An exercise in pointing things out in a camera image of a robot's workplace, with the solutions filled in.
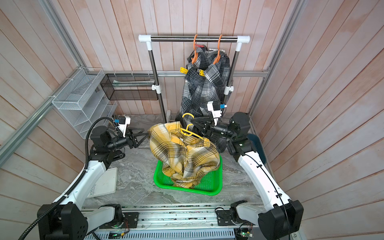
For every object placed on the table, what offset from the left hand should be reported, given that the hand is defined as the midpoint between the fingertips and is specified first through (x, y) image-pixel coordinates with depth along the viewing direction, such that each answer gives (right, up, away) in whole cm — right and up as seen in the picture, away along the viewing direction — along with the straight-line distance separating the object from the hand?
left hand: (146, 134), depth 74 cm
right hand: (+23, +6, -12) cm, 26 cm away
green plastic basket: (+34, -29, +12) cm, 47 cm away
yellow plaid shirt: (+21, -12, -3) cm, 25 cm away
